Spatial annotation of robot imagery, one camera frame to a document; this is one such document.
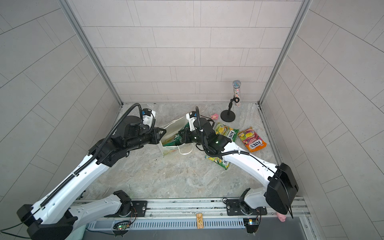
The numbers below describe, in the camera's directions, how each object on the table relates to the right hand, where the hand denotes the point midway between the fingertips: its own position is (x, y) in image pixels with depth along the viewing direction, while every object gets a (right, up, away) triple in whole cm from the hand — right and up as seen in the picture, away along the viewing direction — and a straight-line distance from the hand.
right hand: (177, 134), depth 72 cm
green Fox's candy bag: (+31, -3, +26) cm, 41 cm away
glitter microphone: (+32, +27, +13) cm, 44 cm away
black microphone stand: (+33, +9, +36) cm, 49 cm away
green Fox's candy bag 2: (+22, -17, +12) cm, 30 cm away
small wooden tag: (+11, -39, -5) cm, 41 cm away
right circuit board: (+35, -41, -4) cm, 54 cm away
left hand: (-2, +2, -7) cm, 7 cm away
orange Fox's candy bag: (+44, -6, +21) cm, 49 cm away
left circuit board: (-23, -40, -8) cm, 46 cm away
